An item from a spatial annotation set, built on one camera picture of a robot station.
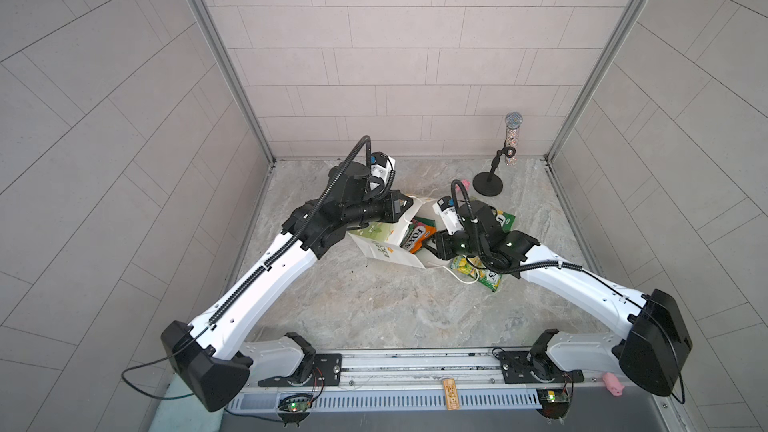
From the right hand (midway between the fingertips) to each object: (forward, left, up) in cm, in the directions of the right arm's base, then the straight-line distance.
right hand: (425, 244), depth 77 cm
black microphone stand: (+30, -28, -13) cm, 43 cm away
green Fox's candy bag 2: (-9, -10, +4) cm, 14 cm away
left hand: (+1, +2, +17) cm, 17 cm away
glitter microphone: (+30, -29, +14) cm, 44 cm away
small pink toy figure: (+32, -19, -14) cm, 40 cm away
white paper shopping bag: (0, +10, +4) cm, 11 cm away
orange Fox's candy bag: (+7, +1, -8) cm, 11 cm away
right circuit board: (-34, -27, -18) cm, 46 cm away
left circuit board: (-30, +31, -12) cm, 45 cm away
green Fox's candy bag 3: (+12, -2, -7) cm, 14 cm away
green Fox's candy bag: (+15, -30, -15) cm, 36 cm away
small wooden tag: (-31, -3, -15) cm, 34 cm away
